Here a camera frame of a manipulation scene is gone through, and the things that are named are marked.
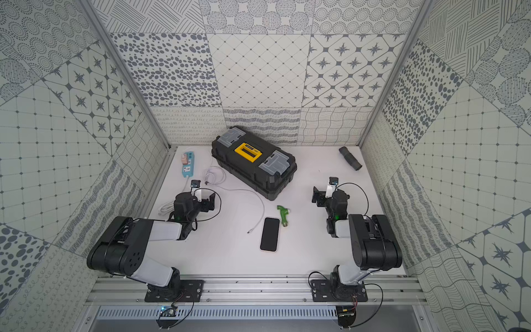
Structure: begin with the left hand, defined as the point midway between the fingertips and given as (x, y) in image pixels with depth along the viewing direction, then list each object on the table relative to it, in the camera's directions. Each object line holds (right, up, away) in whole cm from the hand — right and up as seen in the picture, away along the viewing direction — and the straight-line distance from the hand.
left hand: (199, 191), depth 94 cm
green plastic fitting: (+40, -9, -1) cm, 41 cm away
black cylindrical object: (+79, +14, +17) cm, 82 cm away
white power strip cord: (-13, -8, -1) cm, 15 cm away
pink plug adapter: (-13, +15, +13) cm, 24 cm away
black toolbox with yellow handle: (+26, +13, -4) cm, 30 cm away
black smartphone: (+33, -18, -7) cm, 39 cm away
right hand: (+59, +1, +1) cm, 59 cm away
